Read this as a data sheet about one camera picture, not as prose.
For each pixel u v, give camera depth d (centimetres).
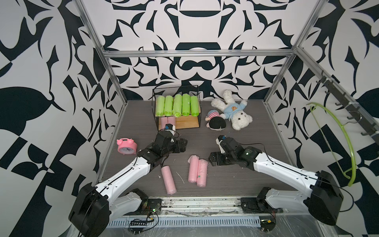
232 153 61
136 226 72
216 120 97
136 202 62
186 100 92
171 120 100
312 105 79
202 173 81
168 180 79
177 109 87
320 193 40
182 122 104
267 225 71
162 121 101
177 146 71
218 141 77
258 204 66
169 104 92
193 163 86
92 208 39
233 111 104
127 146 85
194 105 90
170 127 73
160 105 91
